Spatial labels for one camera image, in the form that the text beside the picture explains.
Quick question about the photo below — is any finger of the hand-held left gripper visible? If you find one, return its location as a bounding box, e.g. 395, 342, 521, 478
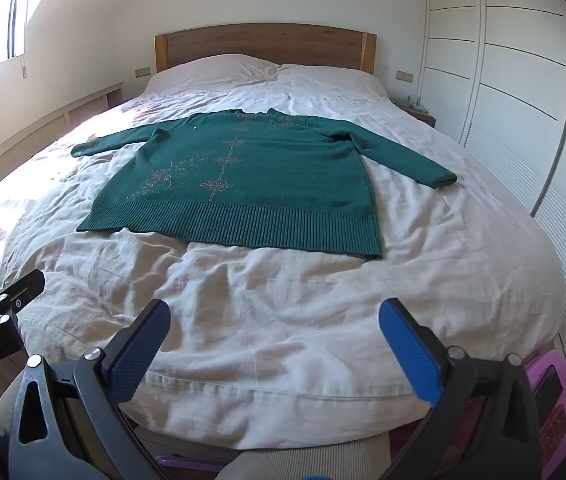
0, 268, 46, 344

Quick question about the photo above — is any beige ribbed cloth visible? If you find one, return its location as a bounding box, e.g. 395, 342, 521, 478
215, 432, 394, 480

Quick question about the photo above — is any low white slatted cabinet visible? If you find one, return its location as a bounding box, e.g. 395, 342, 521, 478
0, 82, 124, 223

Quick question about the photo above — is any purple plastic strip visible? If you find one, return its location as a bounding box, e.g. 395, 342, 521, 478
155, 453, 236, 474

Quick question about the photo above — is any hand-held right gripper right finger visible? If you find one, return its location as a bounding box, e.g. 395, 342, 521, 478
378, 298, 544, 480

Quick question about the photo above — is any wooden nightstand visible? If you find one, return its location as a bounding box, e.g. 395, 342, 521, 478
392, 97, 438, 129

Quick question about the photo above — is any green knitted sweater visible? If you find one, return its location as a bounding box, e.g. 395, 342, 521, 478
71, 108, 458, 261

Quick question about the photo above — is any bed with white duvet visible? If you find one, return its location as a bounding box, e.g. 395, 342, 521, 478
0, 54, 566, 451

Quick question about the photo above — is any pink plastic case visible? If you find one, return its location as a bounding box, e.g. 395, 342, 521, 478
523, 350, 566, 457

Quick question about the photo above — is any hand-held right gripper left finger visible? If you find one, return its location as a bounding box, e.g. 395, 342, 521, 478
8, 299, 172, 480

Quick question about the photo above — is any white louvred wardrobe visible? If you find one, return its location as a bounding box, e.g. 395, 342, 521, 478
422, 0, 566, 361

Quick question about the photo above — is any white pillow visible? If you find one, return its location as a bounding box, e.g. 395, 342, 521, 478
277, 63, 390, 103
145, 53, 282, 97

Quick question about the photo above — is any wooden headboard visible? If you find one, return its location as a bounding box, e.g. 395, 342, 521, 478
155, 22, 378, 75

